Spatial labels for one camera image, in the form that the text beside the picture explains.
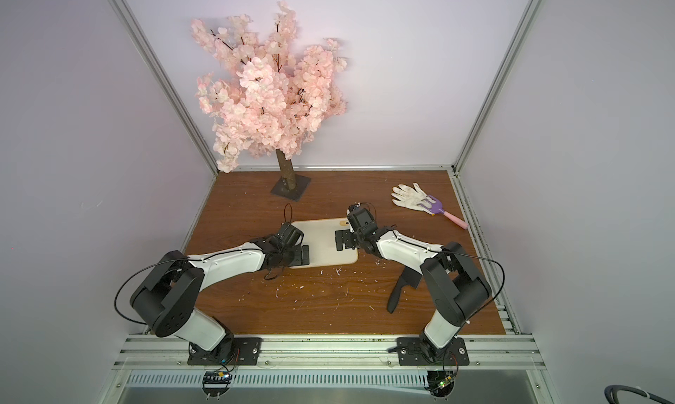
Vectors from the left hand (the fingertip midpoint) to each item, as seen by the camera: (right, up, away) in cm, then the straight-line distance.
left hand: (300, 256), depth 92 cm
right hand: (+18, +9, 0) cm, 20 cm away
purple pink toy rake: (+54, +17, +13) cm, 58 cm away
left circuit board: (-20, -31, -20) cm, 42 cm away
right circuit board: (+42, -29, -22) cm, 56 cm away
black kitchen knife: (+37, -6, -5) cm, 38 cm away
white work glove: (+46, +20, +18) cm, 53 cm away
